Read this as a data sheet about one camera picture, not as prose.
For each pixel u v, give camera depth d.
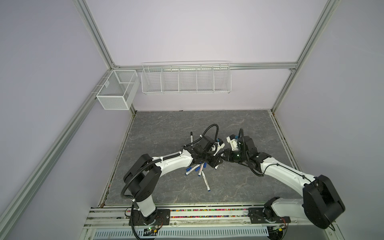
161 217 0.74
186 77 0.99
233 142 0.79
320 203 0.41
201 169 0.89
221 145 0.77
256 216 0.73
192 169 0.89
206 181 0.85
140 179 0.45
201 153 0.68
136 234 0.69
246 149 0.66
